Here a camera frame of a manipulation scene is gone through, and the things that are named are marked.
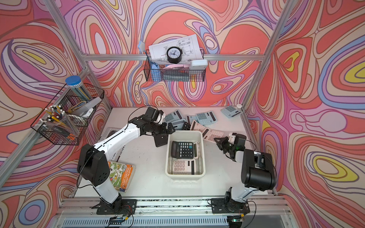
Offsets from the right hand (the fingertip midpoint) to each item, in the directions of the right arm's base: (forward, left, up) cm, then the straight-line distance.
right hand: (214, 141), depth 93 cm
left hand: (+2, +28, +12) cm, 30 cm away
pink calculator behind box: (+13, +11, 0) cm, 17 cm away
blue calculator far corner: (+30, -19, -3) cm, 36 cm away
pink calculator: (-15, +21, -3) cm, 26 cm away
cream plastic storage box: (+2, +17, +5) cm, 18 cm away
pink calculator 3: (+7, +2, -1) cm, 8 cm away
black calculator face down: (+5, +37, -3) cm, 37 cm away
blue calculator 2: (+24, +2, -3) cm, 24 cm away
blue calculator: (+26, +27, -1) cm, 38 cm away
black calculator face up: (-5, +21, -1) cm, 22 cm away
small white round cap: (+39, -29, -6) cm, 49 cm away
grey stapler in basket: (+4, +70, +30) cm, 76 cm away
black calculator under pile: (+12, +18, +2) cm, 22 cm away
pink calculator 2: (-5, +13, -1) cm, 14 cm away
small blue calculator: (+16, +23, 0) cm, 28 cm away
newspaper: (+11, +76, 0) cm, 77 cm away
